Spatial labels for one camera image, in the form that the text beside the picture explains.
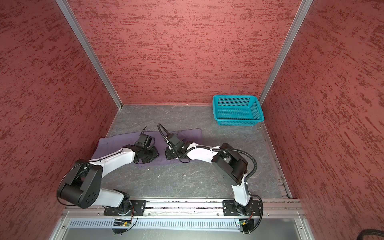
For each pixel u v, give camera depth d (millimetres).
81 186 431
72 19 751
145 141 734
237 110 1188
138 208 742
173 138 705
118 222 725
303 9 718
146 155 754
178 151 682
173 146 695
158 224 775
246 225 706
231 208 741
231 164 498
